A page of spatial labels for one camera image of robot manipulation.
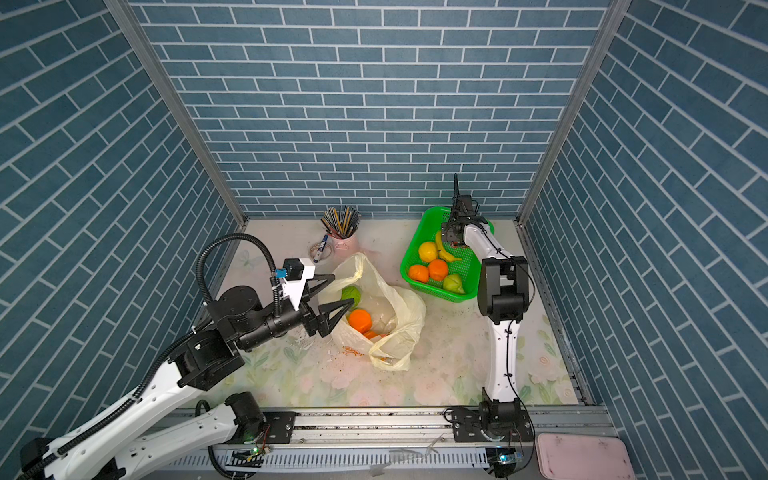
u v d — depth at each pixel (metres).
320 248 1.08
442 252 1.07
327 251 1.09
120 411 0.41
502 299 0.61
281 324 0.52
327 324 0.53
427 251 1.03
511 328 0.61
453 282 0.95
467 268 1.07
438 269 1.00
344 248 1.03
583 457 0.68
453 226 0.80
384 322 0.92
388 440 0.74
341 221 1.04
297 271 0.50
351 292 0.91
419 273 0.96
